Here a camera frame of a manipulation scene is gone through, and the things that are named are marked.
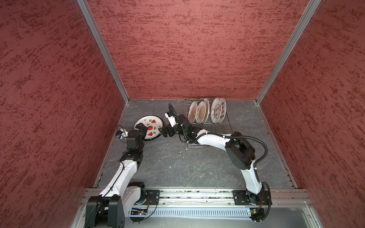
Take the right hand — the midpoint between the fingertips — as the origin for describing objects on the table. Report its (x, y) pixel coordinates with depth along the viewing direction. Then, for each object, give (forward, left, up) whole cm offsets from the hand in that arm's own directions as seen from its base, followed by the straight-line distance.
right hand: (163, 128), depth 88 cm
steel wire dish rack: (+8, -42, -12) cm, 45 cm away
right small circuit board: (-45, -50, -15) cm, 68 cm away
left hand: (-2, +13, +1) cm, 13 cm away
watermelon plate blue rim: (+11, +10, -10) cm, 18 cm away
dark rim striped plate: (-1, +8, -10) cm, 13 cm away
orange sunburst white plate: (+21, -20, -9) cm, 30 cm away
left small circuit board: (-42, +13, -15) cm, 47 cm away
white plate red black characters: (+18, -37, -5) cm, 41 cm away
